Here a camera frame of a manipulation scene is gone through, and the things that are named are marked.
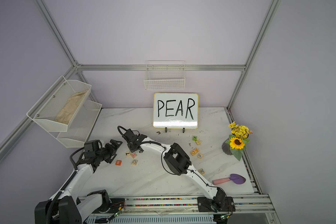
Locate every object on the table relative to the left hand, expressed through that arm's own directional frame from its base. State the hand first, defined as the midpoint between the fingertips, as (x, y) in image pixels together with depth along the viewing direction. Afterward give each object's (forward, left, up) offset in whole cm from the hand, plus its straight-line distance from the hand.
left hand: (119, 148), depth 86 cm
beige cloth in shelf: (+11, +27, +21) cm, 36 cm away
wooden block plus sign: (+10, -52, -8) cm, 53 cm away
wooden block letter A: (+1, -47, -8) cm, 48 cm away
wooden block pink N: (-1, -7, -8) cm, 11 cm away
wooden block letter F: (-1, -52, -8) cm, 52 cm away
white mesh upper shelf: (+13, +31, +22) cm, 40 cm away
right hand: (+6, -4, -9) cm, 11 cm away
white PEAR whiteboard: (+31, -35, +2) cm, 47 cm away
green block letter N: (+13, -50, -8) cm, 52 cm away
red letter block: (-6, +2, -8) cm, 10 cm away
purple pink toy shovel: (-16, -72, -8) cm, 74 cm away
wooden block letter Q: (-5, -9, -8) cm, 13 cm away
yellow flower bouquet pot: (-4, -67, +14) cm, 69 cm away
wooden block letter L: (0, -3, -8) cm, 9 cm away
